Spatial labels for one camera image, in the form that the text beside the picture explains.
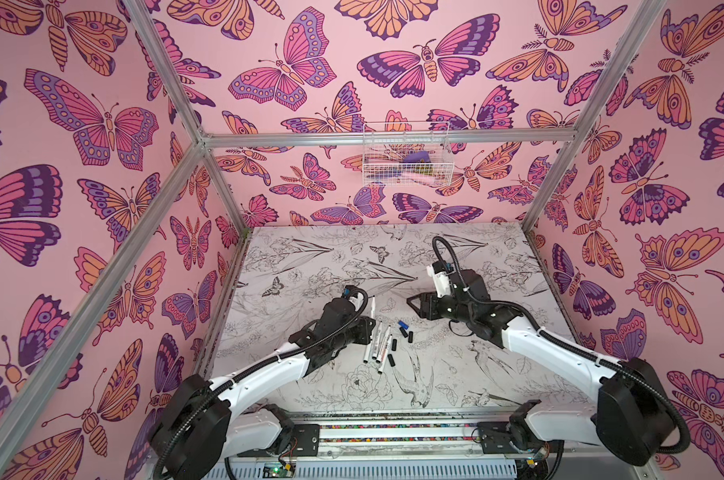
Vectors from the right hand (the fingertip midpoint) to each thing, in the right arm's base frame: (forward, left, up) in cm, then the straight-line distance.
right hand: (415, 295), depth 82 cm
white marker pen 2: (-10, +13, -16) cm, 23 cm away
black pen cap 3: (-7, +5, -16) cm, 19 cm away
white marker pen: (-2, +12, -3) cm, 12 cm away
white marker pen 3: (-7, +9, -16) cm, 20 cm away
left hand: (-5, +11, -4) cm, 12 cm away
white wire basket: (+42, +1, +18) cm, 45 cm away
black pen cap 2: (-4, +2, -17) cm, 17 cm away
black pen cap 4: (-12, +6, -17) cm, 21 cm away
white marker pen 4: (-12, +9, -15) cm, 22 cm away
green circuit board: (-38, +35, -19) cm, 55 cm away
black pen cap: (-5, 0, -17) cm, 17 cm away
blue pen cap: (0, +2, -17) cm, 17 cm away
